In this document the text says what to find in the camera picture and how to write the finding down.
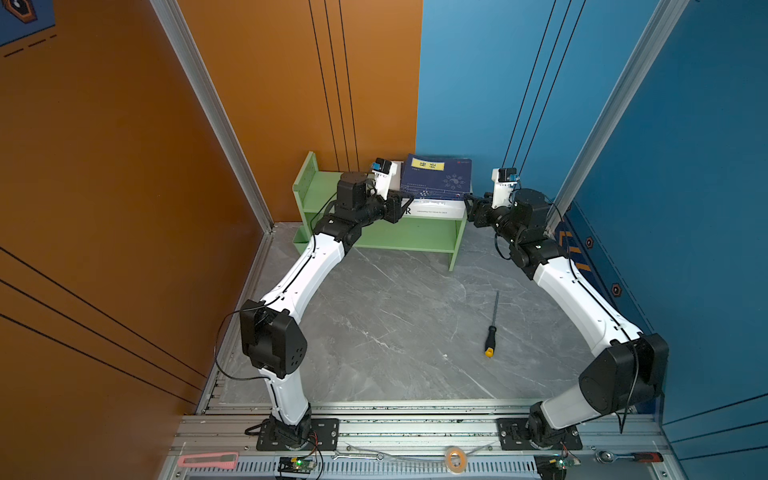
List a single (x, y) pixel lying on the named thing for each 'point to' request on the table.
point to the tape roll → (456, 460)
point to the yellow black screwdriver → (490, 347)
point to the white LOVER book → (436, 208)
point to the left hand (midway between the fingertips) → (409, 192)
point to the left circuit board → (296, 464)
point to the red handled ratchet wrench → (640, 457)
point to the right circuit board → (554, 466)
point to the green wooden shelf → (313, 189)
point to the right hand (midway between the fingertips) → (472, 194)
